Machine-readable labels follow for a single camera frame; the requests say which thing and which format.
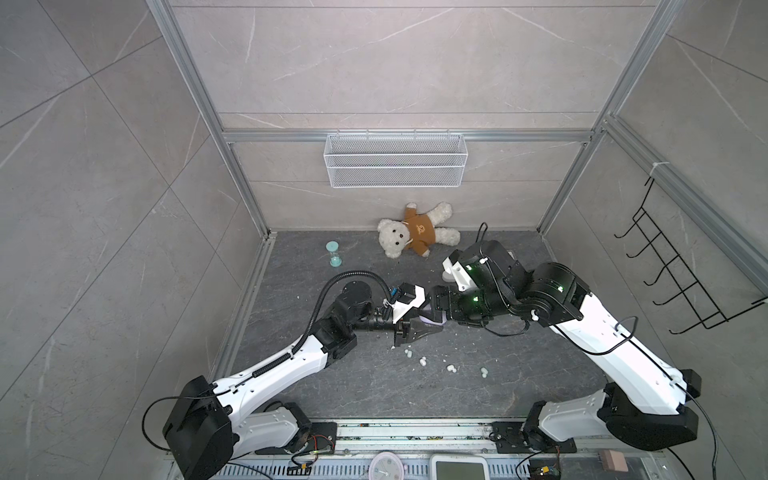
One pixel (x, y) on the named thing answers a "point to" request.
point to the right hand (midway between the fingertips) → (430, 311)
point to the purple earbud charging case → (440, 324)
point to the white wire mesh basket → (396, 161)
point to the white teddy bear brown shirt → (417, 231)
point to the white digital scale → (459, 467)
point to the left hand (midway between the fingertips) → (439, 315)
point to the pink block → (614, 461)
